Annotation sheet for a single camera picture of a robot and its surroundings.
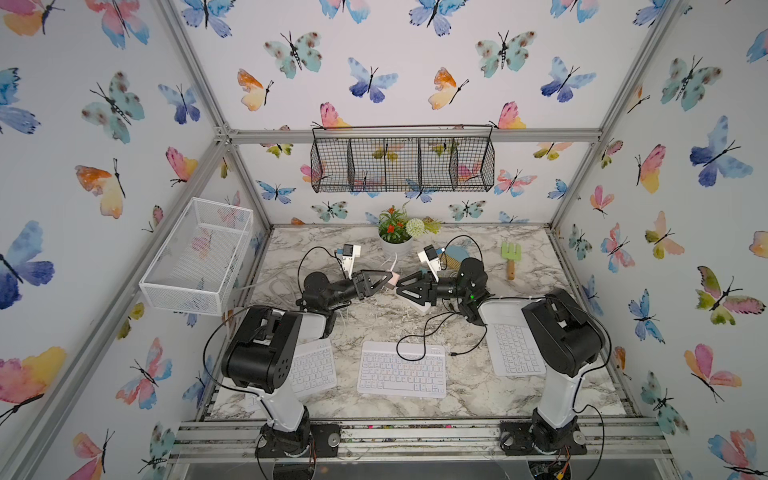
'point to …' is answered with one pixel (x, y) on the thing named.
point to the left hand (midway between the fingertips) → (393, 276)
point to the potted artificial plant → (396, 231)
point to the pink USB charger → (394, 279)
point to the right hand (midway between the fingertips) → (402, 288)
